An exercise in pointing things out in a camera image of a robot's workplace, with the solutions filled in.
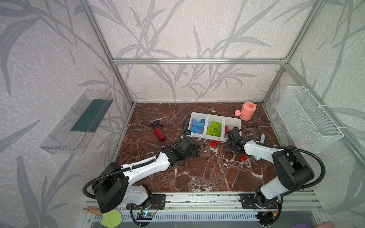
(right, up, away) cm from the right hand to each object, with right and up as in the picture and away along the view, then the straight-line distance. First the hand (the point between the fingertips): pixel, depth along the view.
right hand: (230, 140), depth 96 cm
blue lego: (-22, +8, +3) cm, 24 cm away
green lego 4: (-9, +5, +1) cm, 10 cm away
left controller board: (-50, -34, -24) cm, 65 cm away
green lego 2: (-14, +6, +3) cm, 16 cm away
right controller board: (+12, -36, -23) cm, 45 cm away
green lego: (-9, +11, +9) cm, 16 cm away
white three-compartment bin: (-3, +13, +4) cm, 14 cm away
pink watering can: (+14, +20, +6) cm, 25 cm away
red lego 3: (-2, +7, +3) cm, 8 cm away
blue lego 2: (-24, +11, +7) cm, 28 cm away
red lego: (-11, -2, 0) cm, 11 cm away
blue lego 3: (-18, +13, +8) cm, 24 cm away
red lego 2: (+6, -9, -9) cm, 14 cm away
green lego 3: (-12, +7, +4) cm, 15 cm away
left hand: (-23, 0, -13) cm, 26 cm away
